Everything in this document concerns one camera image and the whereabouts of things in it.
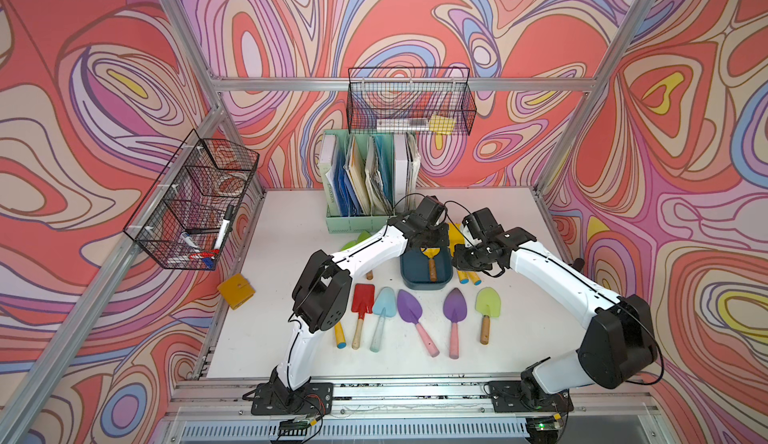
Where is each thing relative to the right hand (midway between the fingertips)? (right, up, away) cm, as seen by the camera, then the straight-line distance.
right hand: (459, 269), depth 84 cm
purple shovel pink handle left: (-14, -13, +4) cm, 19 cm away
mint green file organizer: (-27, +28, +10) cm, 40 cm away
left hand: (-1, +9, +4) cm, 10 cm away
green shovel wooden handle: (-26, -3, +9) cm, 28 cm away
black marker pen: (-59, +12, -15) cm, 62 cm away
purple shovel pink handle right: (0, -13, +4) cm, 14 cm away
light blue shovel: (-21, -12, +4) cm, 25 cm away
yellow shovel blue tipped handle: (-33, -19, -5) cm, 38 cm away
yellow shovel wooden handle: (-5, +3, +17) cm, 18 cm away
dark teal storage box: (-8, -2, +11) cm, 14 cm away
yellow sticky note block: (-67, -8, +7) cm, 68 cm away
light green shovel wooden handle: (+10, -12, +4) cm, 16 cm away
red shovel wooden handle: (-28, -11, +6) cm, 31 cm away
